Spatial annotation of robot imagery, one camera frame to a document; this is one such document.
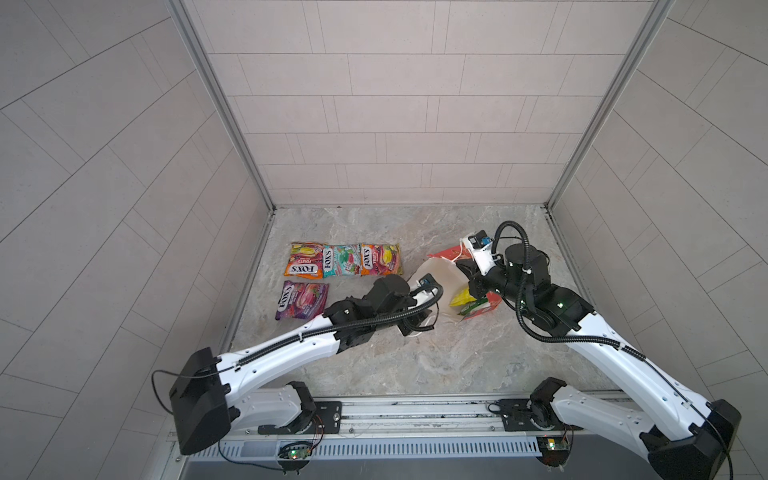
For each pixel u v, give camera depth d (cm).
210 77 81
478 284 62
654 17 72
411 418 72
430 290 62
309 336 47
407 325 60
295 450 64
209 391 38
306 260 96
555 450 68
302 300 87
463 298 83
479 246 59
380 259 97
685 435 37
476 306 70
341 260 96
